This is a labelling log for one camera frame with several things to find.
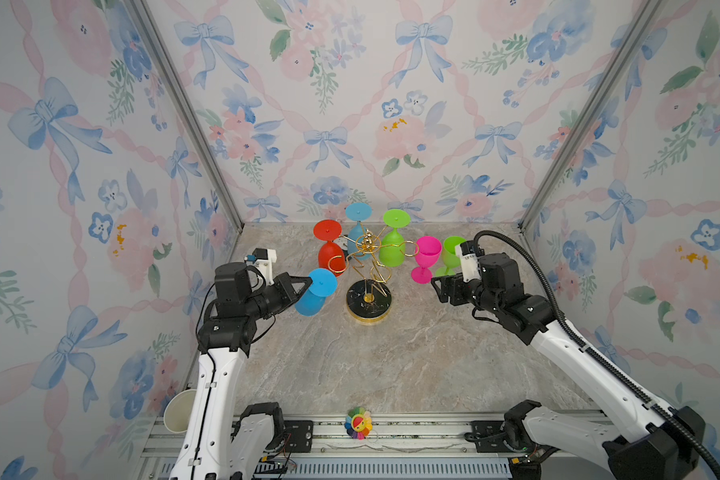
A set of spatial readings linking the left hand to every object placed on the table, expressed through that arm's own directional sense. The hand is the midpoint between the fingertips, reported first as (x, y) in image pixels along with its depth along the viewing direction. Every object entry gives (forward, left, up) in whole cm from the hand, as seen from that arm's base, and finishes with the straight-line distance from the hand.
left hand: (311, 278), depth 70 cm
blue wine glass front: (0, -3, -3) cm, 4 cm away
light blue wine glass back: (+21, -11, +2) cm, 24 cm away
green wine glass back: (+16, -20, -6) cm, 26 cm away
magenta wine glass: (+24, -33, -18) cm, 45 cm away
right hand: (+5, -33, -5) cm, 34 cm away
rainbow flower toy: (-25, -11, -27) cm, 38 cm away
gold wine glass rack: (+10, -14, -26) cm, 31 cm away
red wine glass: (+14, -3, -9) cm, 17 cm away
